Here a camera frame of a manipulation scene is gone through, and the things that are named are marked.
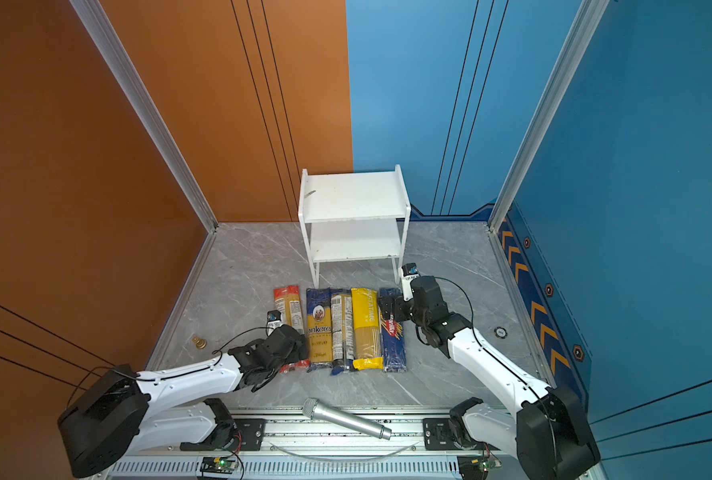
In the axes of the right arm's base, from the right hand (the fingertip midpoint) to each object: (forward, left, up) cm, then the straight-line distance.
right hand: (391, 297), depth 84 cm
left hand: (-8, +28, -12) cm, 32 cm away
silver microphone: (-27, +18, -10) cm, 34 cm away
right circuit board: (-38, -18, -15) cm, 45 cm away
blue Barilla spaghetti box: (-8, -1, -10) cm, 13 cm away
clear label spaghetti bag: (-6, +14, -9) cm, 18 cm away
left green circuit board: (-38, +42, -14) cm, 58 cm away
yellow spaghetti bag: (-6, +7, -10) cm, 14 cm away
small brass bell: (-9, +56, -10) cm, 58 cm away
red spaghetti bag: (+3, +33, -9) cm, 34 cm away
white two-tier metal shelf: (+12, +12, +20) cm, 26 cm away
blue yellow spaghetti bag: (-1, +22, -10) cm, 24 cm away
